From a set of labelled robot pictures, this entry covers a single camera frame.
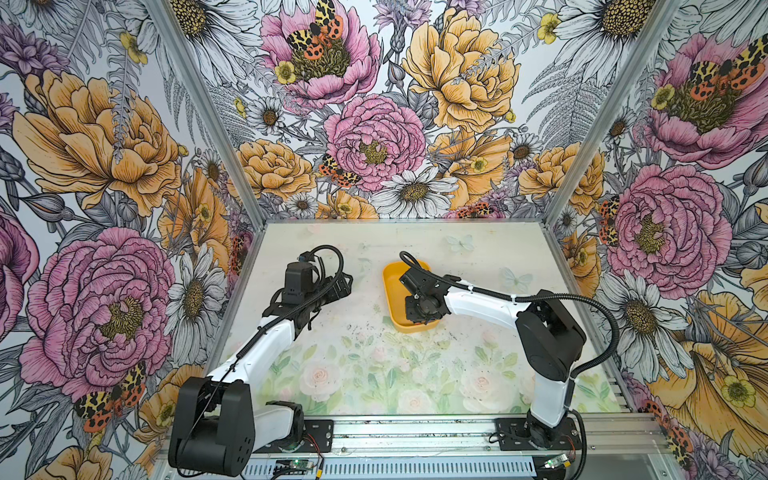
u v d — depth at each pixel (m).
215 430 0.40
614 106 0.88
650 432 0.76
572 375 0.53
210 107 0.88
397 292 0.94
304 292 0.66
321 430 0.75
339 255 0.71
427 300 0.67
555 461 0.72
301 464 0.71
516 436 0.73
